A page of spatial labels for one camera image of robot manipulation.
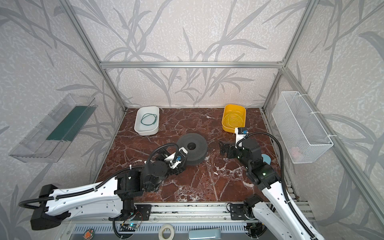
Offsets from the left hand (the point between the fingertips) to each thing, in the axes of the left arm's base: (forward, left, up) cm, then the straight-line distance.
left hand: (180, 146), depth 68 cm
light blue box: (-31, -12, -29) cm, 44 cm away
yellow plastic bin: (+27, -26, -22) cm, 44 cm away
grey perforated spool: (+12, -6, -21) cm, 25 cm away
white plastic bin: (+37, +32, -29) cm, 57 cm away
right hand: (+7, -23, -2) cm, 24 cm away
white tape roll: (-31, +3, -25) cm, 40 cm away
